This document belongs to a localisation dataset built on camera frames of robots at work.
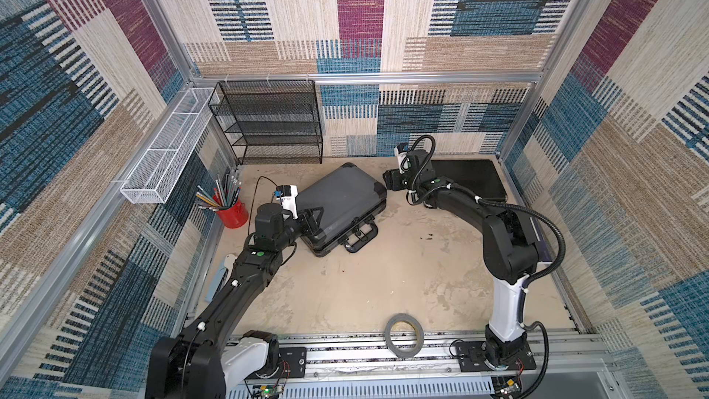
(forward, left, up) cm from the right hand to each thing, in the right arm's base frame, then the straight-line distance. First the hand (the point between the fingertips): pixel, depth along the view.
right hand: (397, 175), depth 98 cm
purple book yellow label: (-19, -51, -17) cm, 57 cm away
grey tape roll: (-47, -2, -12) cm, 49 cm away
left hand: (-19, +25, +7) cm, 32 cm away
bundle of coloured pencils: (-6, +60, -2) cm, 60 cm away
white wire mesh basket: (-17, +65, +22) cm, 71 cm away
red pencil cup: (-13, +55, -5) cm, 57 cm away
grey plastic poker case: (-7, +16, -4) cm, 18 cm away
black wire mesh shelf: (+24, +47, +8) cm, 53 cm away
